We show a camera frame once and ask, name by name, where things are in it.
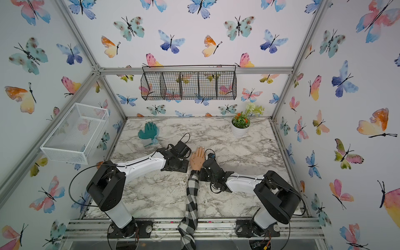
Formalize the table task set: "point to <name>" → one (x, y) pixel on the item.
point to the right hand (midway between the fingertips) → (199, 172)
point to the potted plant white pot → (240, 121)
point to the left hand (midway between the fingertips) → (185, 166)
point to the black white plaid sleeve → (188, 227)
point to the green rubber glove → (151, 132)
